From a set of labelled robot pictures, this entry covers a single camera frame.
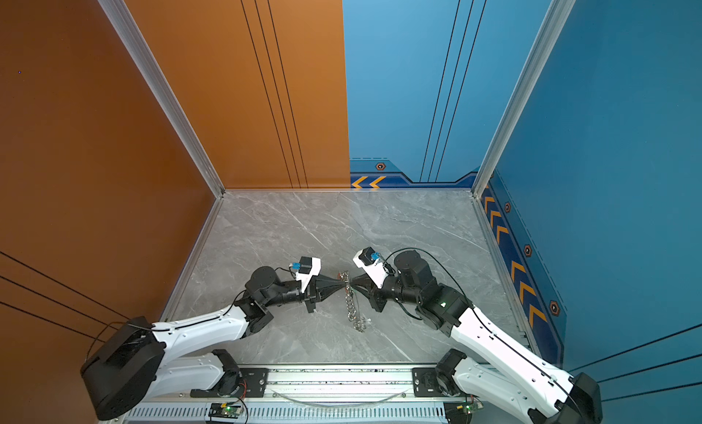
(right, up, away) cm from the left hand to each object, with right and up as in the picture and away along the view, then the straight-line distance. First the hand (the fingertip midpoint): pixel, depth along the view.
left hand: (344, 284), depth 69 cm
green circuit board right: (+31, -34, +2) cm, 46 cm away
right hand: (+2, 0, 0) cm, 2 cm away
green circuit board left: (-31, -33, +2) cm, 46 cm away
